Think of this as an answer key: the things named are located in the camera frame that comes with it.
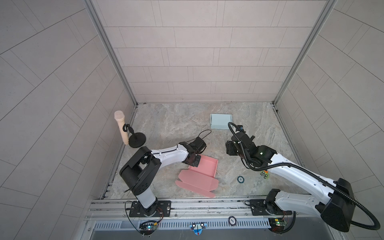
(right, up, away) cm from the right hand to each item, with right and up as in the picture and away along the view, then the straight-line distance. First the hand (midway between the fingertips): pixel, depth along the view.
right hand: (227, 145), depth 79 cm
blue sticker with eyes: (-15, -34, -14) cm, 39 cm away
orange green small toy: (+9, -4, -27) cm, 28 cm away
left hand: (-16, -11, +10) cm, 22 cm away
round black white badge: (0, -32, -11) cm, 34 cm away
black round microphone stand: (-55, +1, +15) cm, 57 cm away
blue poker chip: (+8, -19, +2) cm, 20 cm away
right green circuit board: (+21, -34, -12) cm, 41 cm away
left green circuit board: (-38, -33, -14) cm, 52 cm away
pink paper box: (-14, -17, -2) cm, 22 cm away
